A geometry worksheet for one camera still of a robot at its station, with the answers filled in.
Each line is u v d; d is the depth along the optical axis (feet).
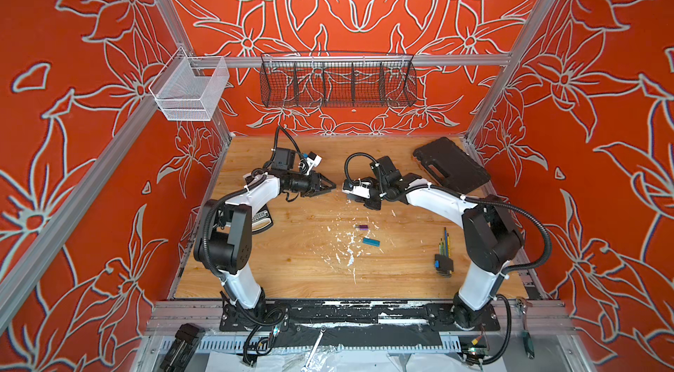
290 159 2.53
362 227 2.97
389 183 2.34
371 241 2.88
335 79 3.21
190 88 3.11
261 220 3.03
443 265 2.62
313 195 2.66
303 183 2.55
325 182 2.71
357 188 2.55
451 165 3.40
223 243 1.56
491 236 1.56
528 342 2.24
